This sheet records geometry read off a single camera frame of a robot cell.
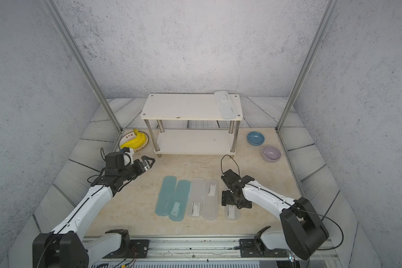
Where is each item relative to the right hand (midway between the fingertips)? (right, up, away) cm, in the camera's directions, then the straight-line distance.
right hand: (234, 203), depth 84 cm
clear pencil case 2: (-19, -1, +1) cm, 19 cm away
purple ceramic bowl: (+26, +23, +19) cm, 40 cm away
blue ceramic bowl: (+19, +32, +28) cm, 47 cm away
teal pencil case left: (-35, +2, +5) cm, 36 cm away
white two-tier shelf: (-25, +43, +38) cm, 63 cm away
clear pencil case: (-4, +47, -2) cm, 47 cm away
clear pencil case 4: (-1, -4, -2) cm, 5 cm away
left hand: (-41, +20, -1) cm, 45 cm away
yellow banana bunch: (-57, +31, +24) cm, 69 cm away
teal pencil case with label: (-28, -1, 0) cm, 28 cm away
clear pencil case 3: (-12, 0, +4) cm, 12 cm away
